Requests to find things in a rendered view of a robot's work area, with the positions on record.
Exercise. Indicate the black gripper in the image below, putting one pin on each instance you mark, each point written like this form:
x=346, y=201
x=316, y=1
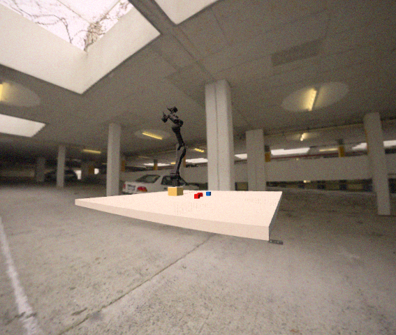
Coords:
x=170, y=115

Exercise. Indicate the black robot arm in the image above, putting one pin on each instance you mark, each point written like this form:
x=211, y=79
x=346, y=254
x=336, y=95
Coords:
x=174, y=174

